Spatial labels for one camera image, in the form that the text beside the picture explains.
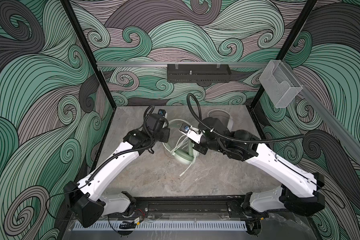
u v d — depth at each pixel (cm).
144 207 74
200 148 55
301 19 75
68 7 71
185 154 67
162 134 66
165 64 93
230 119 104
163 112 65
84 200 37
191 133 52
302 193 39
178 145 68
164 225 70
